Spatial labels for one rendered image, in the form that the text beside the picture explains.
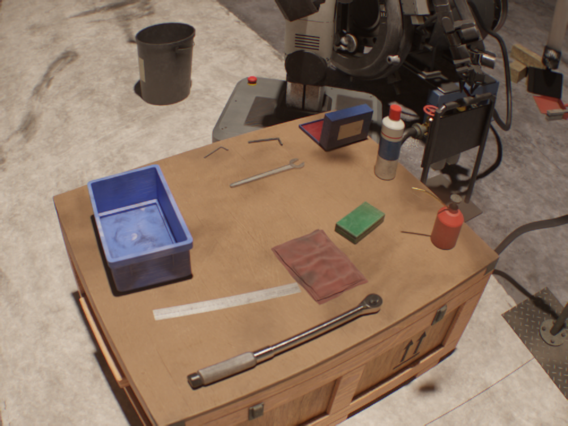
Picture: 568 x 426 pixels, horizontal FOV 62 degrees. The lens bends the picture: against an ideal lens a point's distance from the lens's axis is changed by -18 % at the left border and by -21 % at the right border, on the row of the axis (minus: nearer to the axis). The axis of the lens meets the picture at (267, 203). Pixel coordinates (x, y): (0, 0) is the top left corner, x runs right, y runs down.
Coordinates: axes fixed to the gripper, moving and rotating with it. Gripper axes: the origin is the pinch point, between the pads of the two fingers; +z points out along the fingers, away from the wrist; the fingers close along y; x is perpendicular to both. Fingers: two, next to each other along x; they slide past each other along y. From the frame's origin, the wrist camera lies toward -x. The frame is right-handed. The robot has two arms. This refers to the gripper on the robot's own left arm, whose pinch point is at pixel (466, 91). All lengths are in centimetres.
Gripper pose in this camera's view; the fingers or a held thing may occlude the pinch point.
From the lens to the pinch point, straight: 228.7
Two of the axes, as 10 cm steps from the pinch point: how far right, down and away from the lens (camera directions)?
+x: -0.3, -6.4, 7.6
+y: 10.0, 0.1, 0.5
